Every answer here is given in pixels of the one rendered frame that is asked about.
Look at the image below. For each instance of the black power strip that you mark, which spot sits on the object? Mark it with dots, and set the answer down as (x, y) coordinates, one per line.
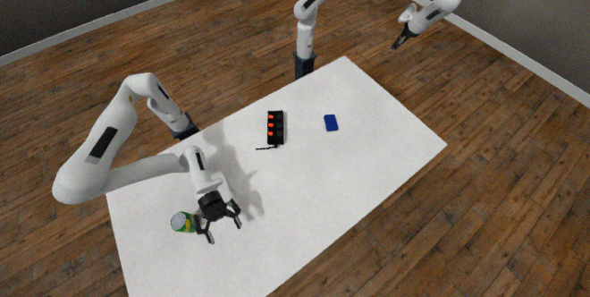
(274, 129)

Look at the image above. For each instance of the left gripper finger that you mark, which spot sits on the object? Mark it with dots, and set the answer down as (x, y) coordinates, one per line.
(398, 42)

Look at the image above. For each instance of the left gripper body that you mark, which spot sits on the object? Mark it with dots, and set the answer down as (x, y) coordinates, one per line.
(408, 32)

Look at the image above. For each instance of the small blue rectangular pad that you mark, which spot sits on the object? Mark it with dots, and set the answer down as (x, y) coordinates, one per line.
(330, 123)

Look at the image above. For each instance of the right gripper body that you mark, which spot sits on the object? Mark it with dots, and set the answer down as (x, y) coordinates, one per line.
(212, 200)

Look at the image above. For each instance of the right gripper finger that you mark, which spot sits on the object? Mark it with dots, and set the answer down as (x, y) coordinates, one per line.
(233, 215)
(197, 219)

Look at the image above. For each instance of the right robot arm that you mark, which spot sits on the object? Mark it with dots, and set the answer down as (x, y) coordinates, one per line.
(84, 173)

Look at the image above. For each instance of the green and yellow drink can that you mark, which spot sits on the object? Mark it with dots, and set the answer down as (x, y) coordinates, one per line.
(183, 222)

